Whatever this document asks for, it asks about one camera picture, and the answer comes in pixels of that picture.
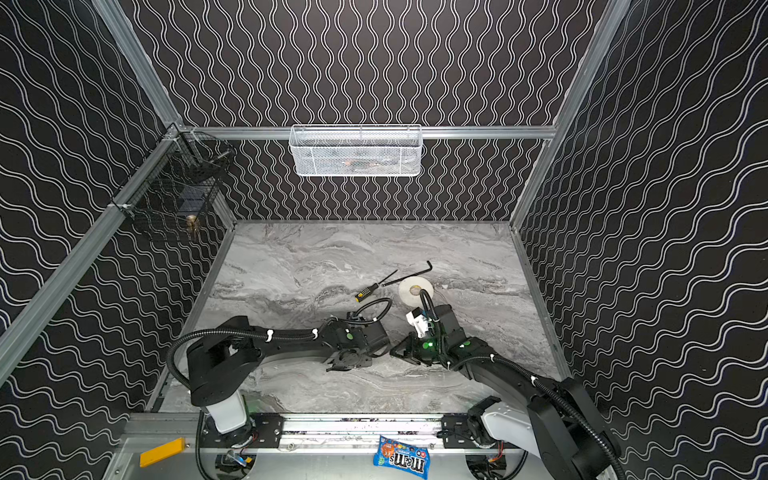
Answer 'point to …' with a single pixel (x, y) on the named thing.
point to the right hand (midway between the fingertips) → (393, 353)
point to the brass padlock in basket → (190, 222)
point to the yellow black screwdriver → (367, 291)
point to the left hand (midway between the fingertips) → (372, 365)
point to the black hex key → (409, 276)
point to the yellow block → (163, 452)
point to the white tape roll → (409, 290)
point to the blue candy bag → (404, 457)
